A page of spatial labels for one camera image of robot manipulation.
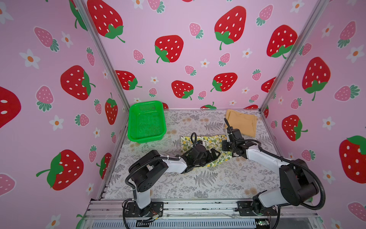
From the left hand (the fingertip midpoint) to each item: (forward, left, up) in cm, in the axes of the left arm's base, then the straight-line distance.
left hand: (219, 157), depth 85 cm
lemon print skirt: (+14, +3, -5) cm, 16 cm away
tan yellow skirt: (+33, -27, -6) cm, 43 cm away
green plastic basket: (+35, +53, -7) cm, 64 cm away
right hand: (+10, -4, 0) cm, 10 cm away
